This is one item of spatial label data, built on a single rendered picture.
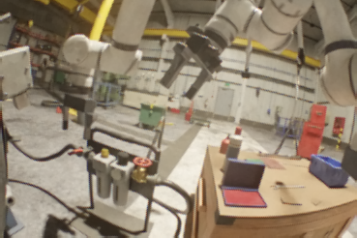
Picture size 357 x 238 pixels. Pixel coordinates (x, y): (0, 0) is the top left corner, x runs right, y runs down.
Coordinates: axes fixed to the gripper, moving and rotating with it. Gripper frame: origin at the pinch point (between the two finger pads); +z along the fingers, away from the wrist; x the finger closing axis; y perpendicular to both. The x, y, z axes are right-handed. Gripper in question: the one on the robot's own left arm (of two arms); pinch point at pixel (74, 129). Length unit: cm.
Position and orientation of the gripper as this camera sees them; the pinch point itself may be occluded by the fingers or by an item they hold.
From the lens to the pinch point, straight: 64.7
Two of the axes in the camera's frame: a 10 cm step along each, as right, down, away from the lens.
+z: -1.9, 9.8, 0.3
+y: 1.3, 0.0, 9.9
